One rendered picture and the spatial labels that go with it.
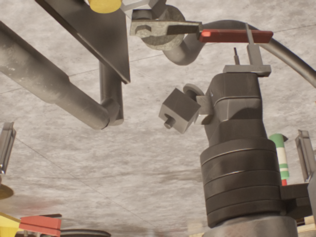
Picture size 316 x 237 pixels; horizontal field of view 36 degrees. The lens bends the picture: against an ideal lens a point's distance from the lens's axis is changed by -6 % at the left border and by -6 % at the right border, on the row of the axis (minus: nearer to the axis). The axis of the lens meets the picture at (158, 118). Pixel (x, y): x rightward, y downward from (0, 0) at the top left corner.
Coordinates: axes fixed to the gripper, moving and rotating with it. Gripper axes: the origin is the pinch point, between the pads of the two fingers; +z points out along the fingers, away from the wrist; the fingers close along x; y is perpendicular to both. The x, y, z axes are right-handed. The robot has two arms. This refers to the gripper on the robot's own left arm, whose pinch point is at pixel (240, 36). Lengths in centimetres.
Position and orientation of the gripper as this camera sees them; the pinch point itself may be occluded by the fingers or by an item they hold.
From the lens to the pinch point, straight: 55.6
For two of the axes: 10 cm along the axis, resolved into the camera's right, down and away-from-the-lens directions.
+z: -0.9, -9.1, 3.9
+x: -1.2, 4.0, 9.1
